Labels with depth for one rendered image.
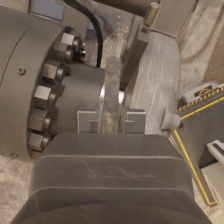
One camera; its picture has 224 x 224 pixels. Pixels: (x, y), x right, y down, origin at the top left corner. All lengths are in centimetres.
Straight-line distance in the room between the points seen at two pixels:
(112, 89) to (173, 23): 38
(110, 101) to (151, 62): 27
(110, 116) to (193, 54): 129
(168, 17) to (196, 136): 90
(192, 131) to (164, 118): 85
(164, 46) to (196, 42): 97
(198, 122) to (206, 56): 53
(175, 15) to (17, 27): 44
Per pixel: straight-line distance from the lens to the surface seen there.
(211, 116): 122
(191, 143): 126
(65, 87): 59
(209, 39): 147
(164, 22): 51
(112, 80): 15
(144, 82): 39
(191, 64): 142
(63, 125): 61
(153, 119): 38
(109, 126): 16
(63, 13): 109
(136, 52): 42
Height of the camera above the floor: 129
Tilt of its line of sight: 69 degrees down
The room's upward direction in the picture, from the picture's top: 178 degrees counter-clockwise
